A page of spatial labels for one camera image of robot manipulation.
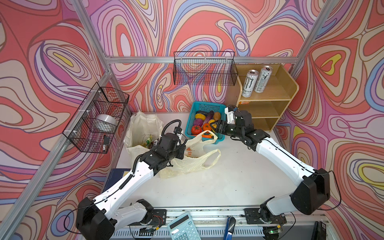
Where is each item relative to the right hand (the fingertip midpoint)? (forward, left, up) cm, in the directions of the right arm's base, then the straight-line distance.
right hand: (214, 128), depth 80 cm
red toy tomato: (+14, +10, -17) cm, 24 cm away
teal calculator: (-42, +17, -21) cm, 50 cm away
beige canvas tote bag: (+13, +46, -16) cm, 51 cm away
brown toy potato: (+25, -6, -17) cm, 31 cm away
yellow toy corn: (+27, +6, -19) cm, 34 cm away
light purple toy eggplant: (+27, -1, -19) cm, 33 cm away
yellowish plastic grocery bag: (-13, +11, -9) cm, 20 cm away
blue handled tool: (-43, -4, -19) cm, 47 cm away
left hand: (-7, +17, -4) cm, 19 cm away
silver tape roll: (+2, +54, +9) cm, 55 cm away
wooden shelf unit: (+21, -31, +8) cm, 39 cm away
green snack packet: (+2, +39, -13) cm, 41 cm away
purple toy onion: (+22, +7, -19) cm, 29 cm away
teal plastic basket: (+3, -6, -15) cm, 16 cm away
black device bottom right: (-45, -45, -22) cm, 67 cm away
